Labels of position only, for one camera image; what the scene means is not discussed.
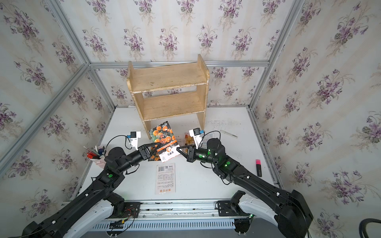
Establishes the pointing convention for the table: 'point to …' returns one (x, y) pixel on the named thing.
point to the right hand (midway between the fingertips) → (179, 151)
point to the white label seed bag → (165, 178)
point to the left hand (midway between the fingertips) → (160, 148)
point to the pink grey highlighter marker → (258, 164)
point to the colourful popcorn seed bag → (188, 140)
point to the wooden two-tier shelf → (163, 91)
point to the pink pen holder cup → (100, 162)
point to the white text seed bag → (207, 136)
